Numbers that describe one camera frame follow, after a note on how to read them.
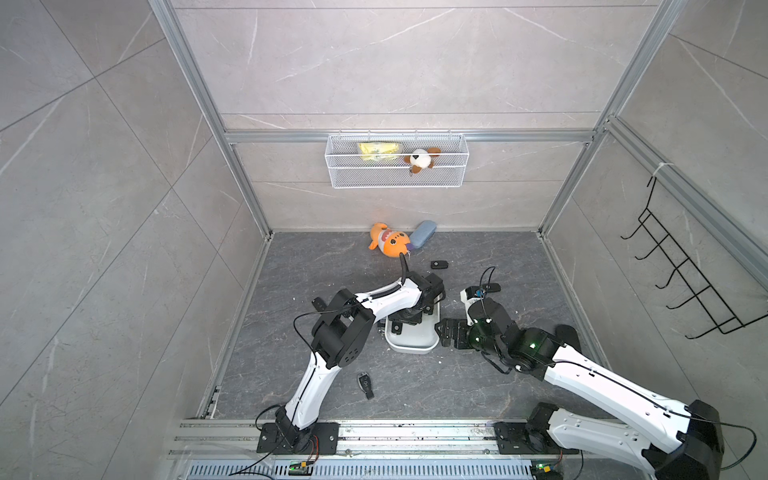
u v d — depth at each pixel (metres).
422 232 1.15
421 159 0.86
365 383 0.82
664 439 0.40
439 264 1.08
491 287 1.02
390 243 1.07
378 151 0.84
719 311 0.60
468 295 0.70
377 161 0.88
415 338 0.88
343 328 0.56
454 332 0.66
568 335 0.89
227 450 0.72
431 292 0.74
